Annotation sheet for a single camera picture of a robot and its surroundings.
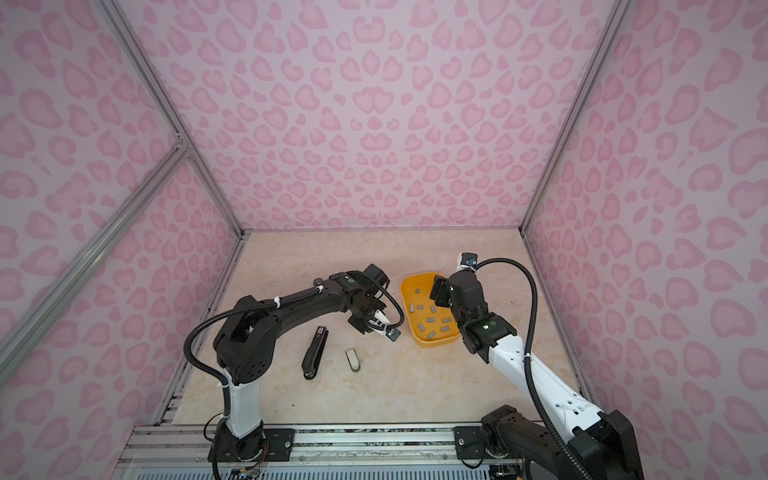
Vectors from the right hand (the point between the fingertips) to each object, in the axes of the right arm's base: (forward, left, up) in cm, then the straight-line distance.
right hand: (447, 276), depth 80 cm
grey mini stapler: (-16, +26, -18) cm, 35 cm away
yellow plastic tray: (-3, +3, -22) cm, 22 cm away
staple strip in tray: (+2, +2, -21) cm, 21 cm away
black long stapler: (-15, +37, -18) cm, 44 cm away
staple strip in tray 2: (-5, +6, -21) cm, 22 cm away
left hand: (-2, +19, -15) cm, 24 cm away
